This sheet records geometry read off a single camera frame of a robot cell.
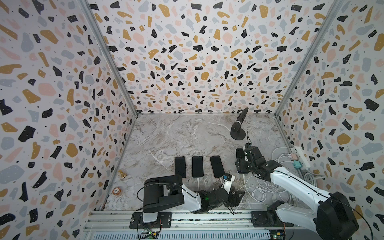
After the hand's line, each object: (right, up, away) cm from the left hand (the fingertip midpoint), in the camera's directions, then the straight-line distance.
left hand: (244, 193), depth 75 cm
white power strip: (+43, +11, +17) cm, 47 cm away
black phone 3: (-12, +9, +18) cm, 23 cm away
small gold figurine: (-68, +6, +12) cm, 69 cm away
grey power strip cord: (+43, +3, +14) cm, 45 cm away
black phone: (-35, +9, +18) cm, 40 cm away
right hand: (+2, +13, +11) cm, 17 cm away
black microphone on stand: (+4, +29, +33) cm, 44 cm away
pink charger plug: (+39, +14, +22) cm, 47 cm away
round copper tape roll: (-67, -1, +4) cm, 67 cm away
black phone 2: (-24, +8, +18) cm, 31 cm away
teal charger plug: (+38, +10, +18) cm, 44 cm away
